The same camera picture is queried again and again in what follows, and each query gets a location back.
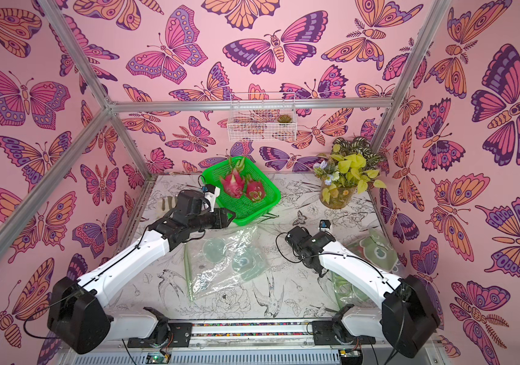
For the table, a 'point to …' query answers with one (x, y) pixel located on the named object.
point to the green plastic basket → (245, 211)
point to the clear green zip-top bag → (218, 262)
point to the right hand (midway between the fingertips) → (329, 254)
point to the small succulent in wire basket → (284, 119)
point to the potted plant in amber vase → (350, 168)
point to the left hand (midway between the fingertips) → (234, 213)
